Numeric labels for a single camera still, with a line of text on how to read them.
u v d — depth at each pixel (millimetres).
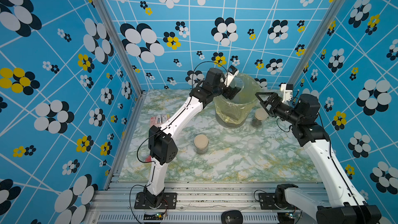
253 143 940
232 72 658
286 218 695
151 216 720
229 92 697
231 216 679
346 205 370
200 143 823
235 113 789
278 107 598
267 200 733
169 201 735
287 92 624
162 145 486
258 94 634
